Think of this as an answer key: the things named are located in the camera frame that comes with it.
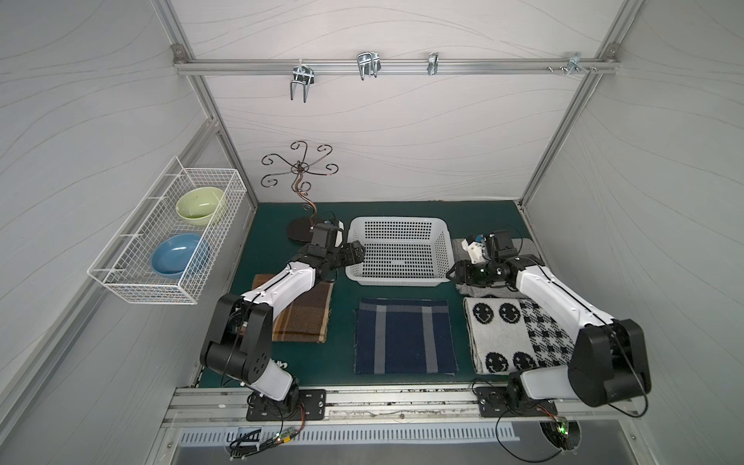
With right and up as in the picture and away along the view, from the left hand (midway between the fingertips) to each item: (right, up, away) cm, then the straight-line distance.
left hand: (358, 251), depth 90 cm
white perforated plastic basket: (+15, -1, +14) cm, 21 cm away
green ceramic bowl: (-40, +13, -17) cm, 45 cm away
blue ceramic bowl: (-41, +1, -25) cm, 48 cm away
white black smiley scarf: (+44, -23, -8) cm, 51 cm away
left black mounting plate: (-11, -39, -16) cm, 44 cm away
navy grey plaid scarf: (+14, -25, -6) cm, 29 cm away
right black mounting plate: (+37, -38, -16) cm, 55 cm away
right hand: (+30, -7, -3) cm, 31 cm away
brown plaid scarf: (-16, -20, -4) cm, 26 cm away
